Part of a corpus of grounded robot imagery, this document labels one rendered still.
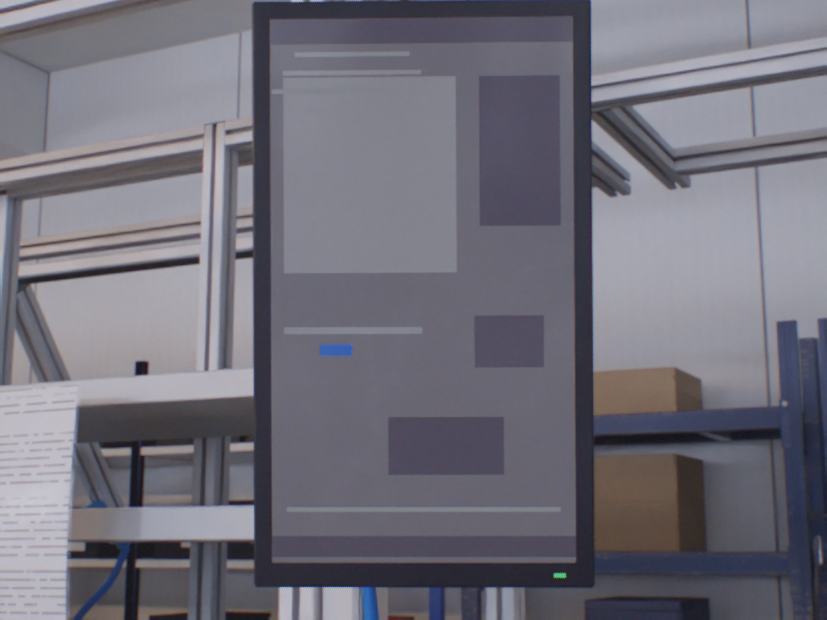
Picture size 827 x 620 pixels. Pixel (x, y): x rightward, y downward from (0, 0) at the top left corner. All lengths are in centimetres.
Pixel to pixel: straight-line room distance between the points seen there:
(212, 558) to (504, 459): 109
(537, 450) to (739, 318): 367
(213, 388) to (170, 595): 419
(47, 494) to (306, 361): 56
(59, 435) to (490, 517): 65
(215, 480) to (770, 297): 297
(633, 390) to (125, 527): 290
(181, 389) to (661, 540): 285
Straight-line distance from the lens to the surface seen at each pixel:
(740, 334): 475
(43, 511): 159
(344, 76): 112
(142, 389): 165
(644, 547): 429
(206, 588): 215
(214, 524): 157
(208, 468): 215
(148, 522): 163
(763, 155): 239
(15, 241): 266
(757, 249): 479
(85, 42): 630
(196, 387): 160
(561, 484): 112
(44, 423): 161
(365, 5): 113
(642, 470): 430
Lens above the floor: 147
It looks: 11 degrees up
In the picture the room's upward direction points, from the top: straight up
